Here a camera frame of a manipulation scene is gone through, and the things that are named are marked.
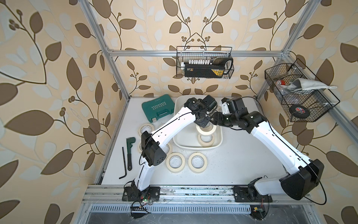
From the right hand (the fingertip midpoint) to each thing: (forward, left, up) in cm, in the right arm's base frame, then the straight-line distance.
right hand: (212, 119), depth 78 cm
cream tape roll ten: (-4, +2, -22) cm, 22 cm away
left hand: (0, +6, -1) cm, 6 cm away
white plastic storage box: (+1, +14, -23) cm, 27 cm away
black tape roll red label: (-2, -45, +6) cm, 45 cm away
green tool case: (+27, +35, -18) cm, 48 cm away
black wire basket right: (+4, -48, +8) cm, 49 cm away
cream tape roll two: (-21, +9, -22) cm, 31 cm away
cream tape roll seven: (-20, +21, -21) cm, 36 cm away
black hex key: (-15, +54, -22) cm, 60 cm away
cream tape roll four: (-7, +25, -21) cm, 33 cm away
